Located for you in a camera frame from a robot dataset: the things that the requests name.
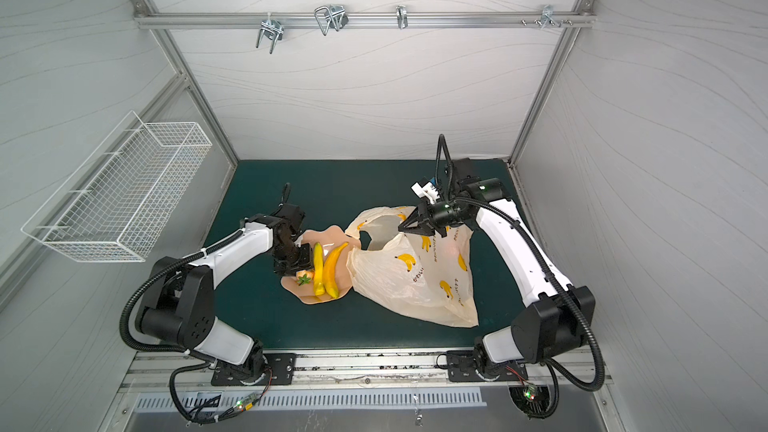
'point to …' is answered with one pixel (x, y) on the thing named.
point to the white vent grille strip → (212, 404)
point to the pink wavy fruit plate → (330, 239)
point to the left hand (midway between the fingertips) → (312, 264)
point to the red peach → (304, 277)
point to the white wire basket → (111, 208)
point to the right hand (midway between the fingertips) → (406, 223)
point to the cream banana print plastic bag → (418, 274)
